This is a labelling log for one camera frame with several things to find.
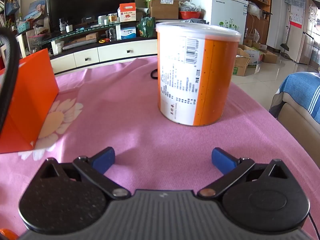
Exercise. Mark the open plain cardboard box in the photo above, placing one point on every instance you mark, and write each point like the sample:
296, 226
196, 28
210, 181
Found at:
268, 57

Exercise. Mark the black flat television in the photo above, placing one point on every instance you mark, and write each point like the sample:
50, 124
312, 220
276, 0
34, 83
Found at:
87, 0

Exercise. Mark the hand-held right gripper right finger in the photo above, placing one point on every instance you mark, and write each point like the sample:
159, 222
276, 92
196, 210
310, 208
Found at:
223, 160

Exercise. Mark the silver refrigerator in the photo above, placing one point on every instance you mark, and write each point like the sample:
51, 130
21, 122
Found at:
307, 37

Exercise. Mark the white television cabinet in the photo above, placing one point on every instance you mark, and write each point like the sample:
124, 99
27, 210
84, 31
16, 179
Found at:
112, 53

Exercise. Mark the pink plastic basket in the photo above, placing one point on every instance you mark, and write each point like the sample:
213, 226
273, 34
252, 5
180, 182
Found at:
37, 42

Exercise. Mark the blue and white carton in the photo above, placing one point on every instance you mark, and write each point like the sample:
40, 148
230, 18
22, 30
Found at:
128, 33

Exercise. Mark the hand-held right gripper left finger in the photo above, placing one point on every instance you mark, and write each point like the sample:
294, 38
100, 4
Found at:
103, 160

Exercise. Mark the orange and white carton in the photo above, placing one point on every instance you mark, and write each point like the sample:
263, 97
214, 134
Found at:
128, 12

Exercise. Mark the orange cardboard box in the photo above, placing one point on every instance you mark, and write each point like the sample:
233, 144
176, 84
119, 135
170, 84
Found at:
30, 100

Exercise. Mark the open printed cardboard box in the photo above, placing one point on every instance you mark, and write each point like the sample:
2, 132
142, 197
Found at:
243, 63

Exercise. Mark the dark glass bottle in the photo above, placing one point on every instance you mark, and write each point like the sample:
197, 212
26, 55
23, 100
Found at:
62, 26

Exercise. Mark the brown cardboard box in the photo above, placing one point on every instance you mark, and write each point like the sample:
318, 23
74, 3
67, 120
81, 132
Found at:
163, 10

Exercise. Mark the green foil bag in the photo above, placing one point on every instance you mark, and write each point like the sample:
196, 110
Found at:
146, 27

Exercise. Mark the blue striped cloth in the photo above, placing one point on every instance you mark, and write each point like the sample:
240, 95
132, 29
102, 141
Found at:
302, 90

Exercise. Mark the orange and white can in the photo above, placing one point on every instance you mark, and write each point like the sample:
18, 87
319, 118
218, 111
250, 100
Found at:
215, 80

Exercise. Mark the beige sofa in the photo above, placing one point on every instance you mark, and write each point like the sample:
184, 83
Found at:
297, 120

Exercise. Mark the red plastic basin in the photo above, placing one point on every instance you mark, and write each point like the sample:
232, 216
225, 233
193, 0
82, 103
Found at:
190, 15

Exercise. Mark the wall calendar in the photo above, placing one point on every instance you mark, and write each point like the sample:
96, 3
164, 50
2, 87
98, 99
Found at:
296, 17

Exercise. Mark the blue tote bag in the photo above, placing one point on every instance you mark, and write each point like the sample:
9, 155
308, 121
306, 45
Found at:
12, 6

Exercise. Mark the white chest freezer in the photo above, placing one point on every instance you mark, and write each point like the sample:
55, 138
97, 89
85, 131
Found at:
220, 12

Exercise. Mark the wooden shelf unit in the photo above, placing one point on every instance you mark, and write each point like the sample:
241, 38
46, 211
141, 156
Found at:
262, 22

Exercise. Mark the pink floral tablecloth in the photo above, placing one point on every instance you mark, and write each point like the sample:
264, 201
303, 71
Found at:
140, 137

